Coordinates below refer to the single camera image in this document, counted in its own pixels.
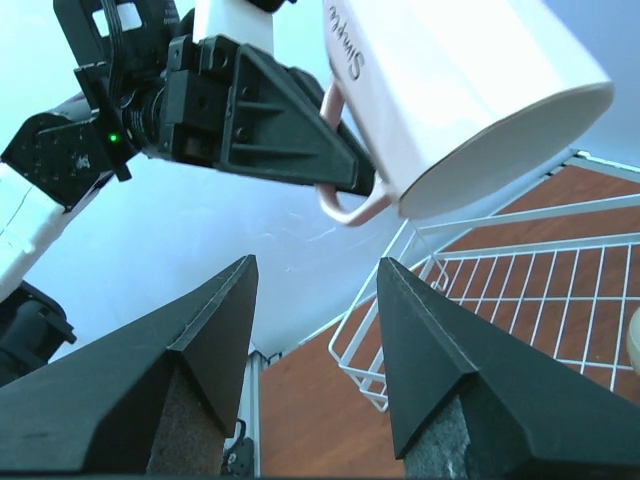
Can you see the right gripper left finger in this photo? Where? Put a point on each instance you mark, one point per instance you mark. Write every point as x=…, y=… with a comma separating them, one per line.
x=159, y=395

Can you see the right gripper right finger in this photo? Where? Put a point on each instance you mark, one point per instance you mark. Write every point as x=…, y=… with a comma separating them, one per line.
x=468, y=400

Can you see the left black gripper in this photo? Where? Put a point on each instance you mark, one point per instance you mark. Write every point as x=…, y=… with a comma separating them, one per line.
x=234, y=108

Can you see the light pink faceted mug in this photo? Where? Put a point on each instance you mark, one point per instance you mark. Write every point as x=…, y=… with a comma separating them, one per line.
x=454, y=99

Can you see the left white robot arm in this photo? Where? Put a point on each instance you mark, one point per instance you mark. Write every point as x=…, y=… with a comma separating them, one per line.
x=59, y=159

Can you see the beige round mug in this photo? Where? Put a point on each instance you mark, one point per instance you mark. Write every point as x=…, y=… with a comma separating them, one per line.
x=633, y=341

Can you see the aluminium frame rail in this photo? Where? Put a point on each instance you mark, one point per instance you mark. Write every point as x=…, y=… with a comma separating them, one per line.
x=242, y=453

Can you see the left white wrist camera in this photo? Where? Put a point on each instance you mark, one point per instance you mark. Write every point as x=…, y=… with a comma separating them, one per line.
x=244, y=22

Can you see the white wire dish rack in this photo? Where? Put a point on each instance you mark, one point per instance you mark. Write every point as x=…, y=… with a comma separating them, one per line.
x=557, y=268

